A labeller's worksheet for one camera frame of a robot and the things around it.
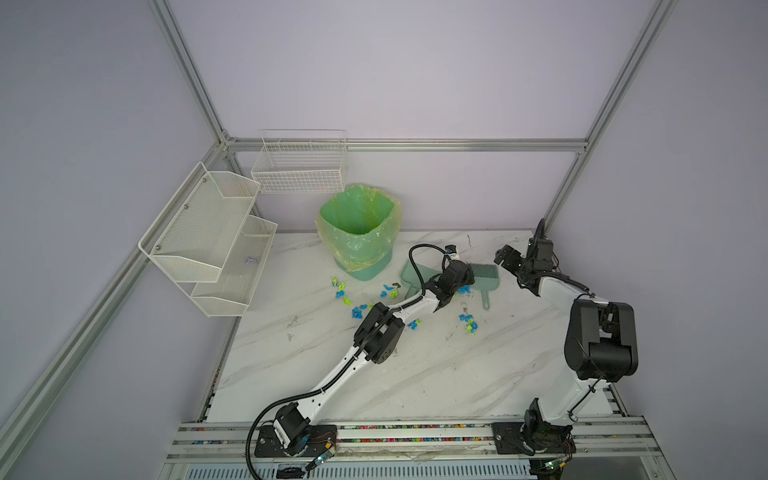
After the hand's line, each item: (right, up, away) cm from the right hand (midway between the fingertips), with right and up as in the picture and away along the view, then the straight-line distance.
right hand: (506, 254), depth 97 cm
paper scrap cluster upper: (-38, -13, +4) cm, 40 cm away
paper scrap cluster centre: (-31, -22, -4) cm, 38 cm away
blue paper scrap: (-49, -19, -2) cm, 53 cm away
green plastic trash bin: (-51, +11, +13) cm, 54 cm away
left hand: (-9, -4, +9) cm, 14 cm away
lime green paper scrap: (-53, -16, +4) cm, 56 cm away
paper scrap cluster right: (-13, -23, -4) cm, 26 cm away
